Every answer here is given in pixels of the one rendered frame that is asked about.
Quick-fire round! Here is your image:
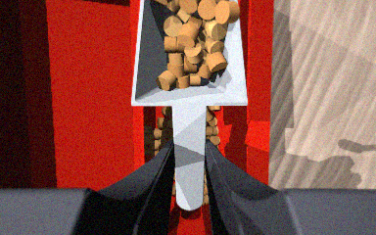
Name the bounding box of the red divided box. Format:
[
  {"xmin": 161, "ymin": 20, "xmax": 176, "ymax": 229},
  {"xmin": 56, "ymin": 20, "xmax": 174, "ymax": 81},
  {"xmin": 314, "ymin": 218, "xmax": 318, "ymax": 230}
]
[{"xmin": 0, "ymin": 0, "xmax": 274, "ymax": 191}]

